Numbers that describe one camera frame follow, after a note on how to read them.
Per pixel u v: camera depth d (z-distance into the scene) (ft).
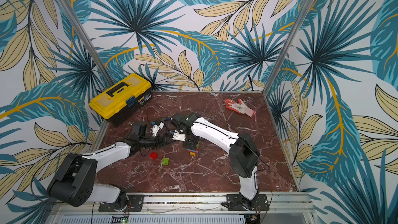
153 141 2.48
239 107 3.62
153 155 2.86
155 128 2.68
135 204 2.40
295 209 2.42
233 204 2.42
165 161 2.81
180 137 2.45
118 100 3.01
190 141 2.33
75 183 1.39
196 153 2.80
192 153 2.84
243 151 1.54
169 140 2.53
